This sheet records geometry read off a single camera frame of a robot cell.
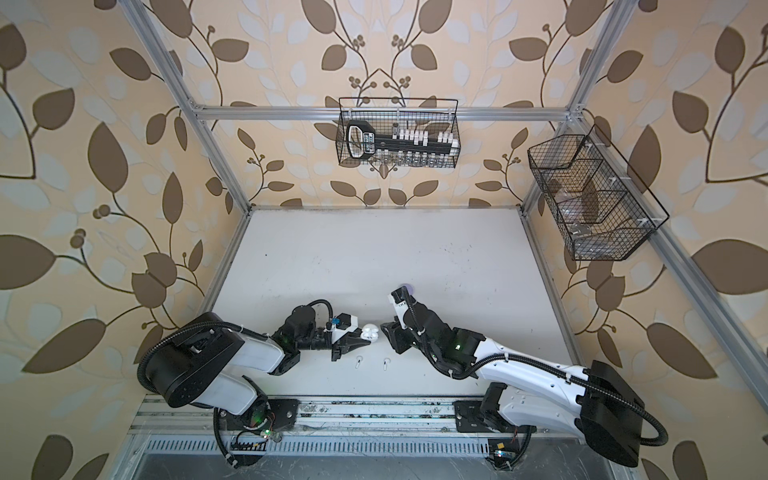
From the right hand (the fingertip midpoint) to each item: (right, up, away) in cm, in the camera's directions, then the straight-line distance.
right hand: (388, 324), depth 79 cm
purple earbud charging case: (+7, +6, +21) cm, 23 cm away
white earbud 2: (-1, -12, +4) cm, 12 cm away
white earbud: (-8, -11, +4) cm, 15 cm away
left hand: (-7, -3, +2) cm, 8 cm away
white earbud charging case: (-5, -2, +1) cm, 6 cm away
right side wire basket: (+53, +31, -5) cm, 62 cm away
